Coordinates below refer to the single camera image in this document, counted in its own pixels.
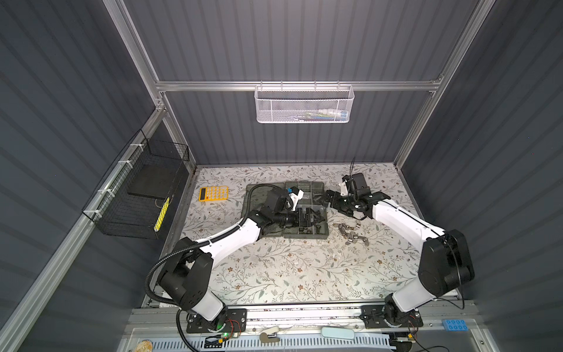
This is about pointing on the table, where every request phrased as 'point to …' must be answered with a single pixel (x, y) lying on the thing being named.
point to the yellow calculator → (213, 193)
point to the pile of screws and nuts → (348, 232)
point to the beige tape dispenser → (269, 338)
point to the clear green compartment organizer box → (314, 193)
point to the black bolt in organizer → (317, 227)
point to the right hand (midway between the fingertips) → (329, 204)
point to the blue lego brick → (455, 325)
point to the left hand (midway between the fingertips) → (314, 218)
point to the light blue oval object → (338, 333)
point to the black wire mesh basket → (133, 199)
